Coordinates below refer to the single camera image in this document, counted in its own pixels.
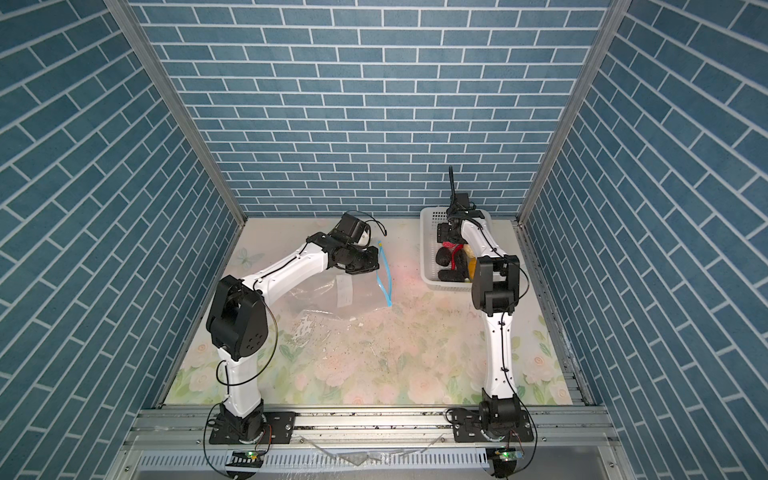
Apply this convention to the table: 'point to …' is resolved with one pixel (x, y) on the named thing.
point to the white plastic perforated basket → (429, 217)
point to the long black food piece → (462, 262)
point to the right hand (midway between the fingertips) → (450, 232)
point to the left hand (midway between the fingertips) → (382, 265)
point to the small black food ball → (443, 256)
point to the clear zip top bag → (343, 294)
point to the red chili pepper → (457, 248)
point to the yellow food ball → (472, 262)
